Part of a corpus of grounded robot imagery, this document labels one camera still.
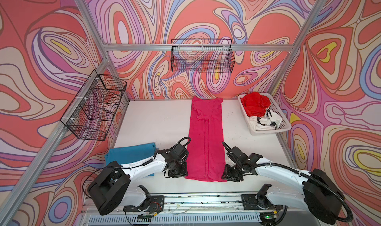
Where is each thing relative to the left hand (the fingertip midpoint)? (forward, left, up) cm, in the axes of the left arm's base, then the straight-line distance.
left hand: (189, 174), depth 81 cm
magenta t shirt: (+12, -10, -1) cm, 16 cm away
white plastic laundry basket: (+30, -62, +6) cm, 69 cm away
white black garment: (+34, -55, +2) cm, 65 cm away
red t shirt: (+46, -48, +7) cm, 67 cm away
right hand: (-3, -21, -1) cm, 21 cm away
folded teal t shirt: (+11, +39, +1) cm, 41 cm away
